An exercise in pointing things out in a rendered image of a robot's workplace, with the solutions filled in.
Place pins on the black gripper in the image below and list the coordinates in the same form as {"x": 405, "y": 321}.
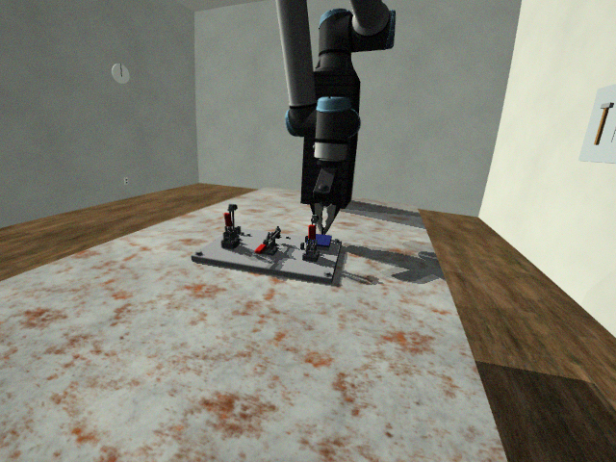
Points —
{"x": 335, "y": 201}

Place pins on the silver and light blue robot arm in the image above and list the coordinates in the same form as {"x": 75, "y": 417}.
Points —
{"x": 332, "y": 121}

